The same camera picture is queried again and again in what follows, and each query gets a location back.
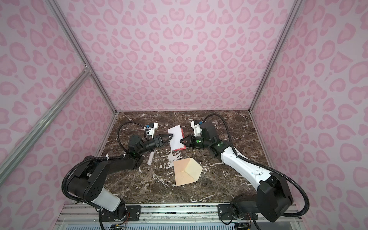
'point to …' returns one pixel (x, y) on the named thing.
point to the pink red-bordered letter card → (177, 132)
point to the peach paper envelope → (186, 171)
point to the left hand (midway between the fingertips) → (173, 136)
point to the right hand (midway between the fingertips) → (180, 140)
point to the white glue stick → (149, 161)
